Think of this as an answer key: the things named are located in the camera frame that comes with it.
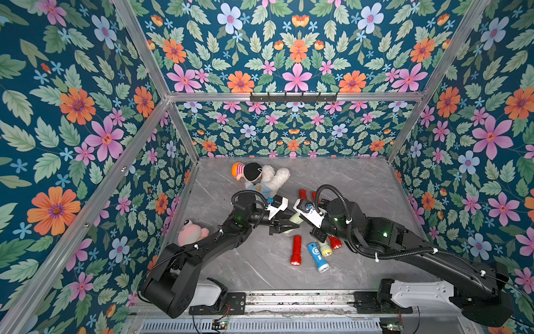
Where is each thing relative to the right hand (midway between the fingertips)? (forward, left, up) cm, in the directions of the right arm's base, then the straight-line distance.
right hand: (305, 209), depth 66 cm
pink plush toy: (-1, +44, -18) cm, 48 cm away
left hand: (-2, +2, -6) cm, 7 cm away
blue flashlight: (-7, -6, -26) cm, 28 cm away
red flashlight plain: (-5, +2, -27) cm, 28 cm away
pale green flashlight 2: (-3, -10, -25) cm, 27 cm away
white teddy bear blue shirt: (+28, +14, -21) cm, 38 cm away
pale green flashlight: (-2, +3, -3) cm, 5 cm away
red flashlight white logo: (+26, -7, -29) cm, 39 cm away
